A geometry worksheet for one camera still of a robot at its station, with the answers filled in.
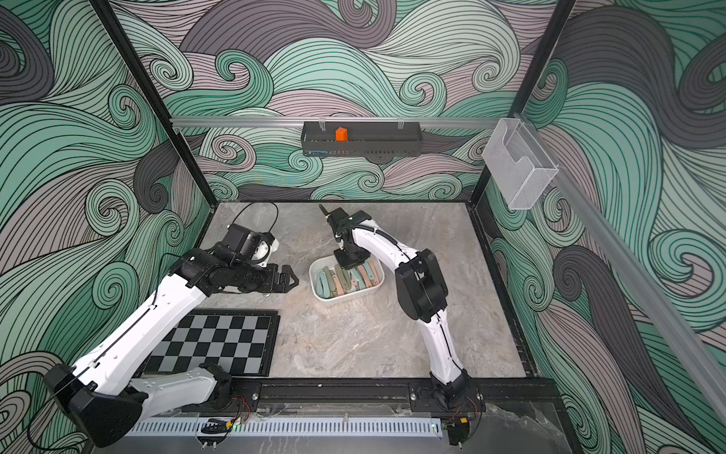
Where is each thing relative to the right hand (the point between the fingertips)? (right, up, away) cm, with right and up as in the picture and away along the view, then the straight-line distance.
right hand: (355, 264), depth 93 cm
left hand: (-19, -1, -20) cm, 28 cm away
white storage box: (-9, -6, +1) cm, 11 cm away
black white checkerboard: (-33, -20, -13) cm, 41 cm away
